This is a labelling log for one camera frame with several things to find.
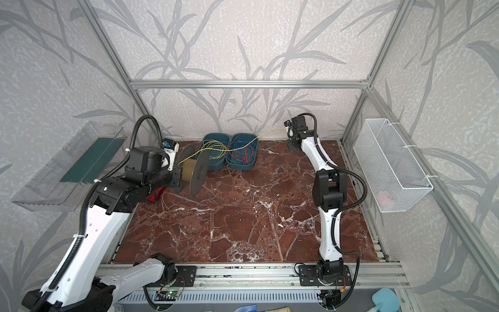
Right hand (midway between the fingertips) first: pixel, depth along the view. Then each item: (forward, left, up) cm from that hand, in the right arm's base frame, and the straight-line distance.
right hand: (297, 136), depth 101 cm
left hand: (-31, +47, +19) cm, 60 cm away
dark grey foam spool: (-31, +44, +14) cm, 56 cm away
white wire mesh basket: (-40, -23, +19) cm, 50 cm away
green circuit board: (-67, +52, -14) cm, 86 cm away
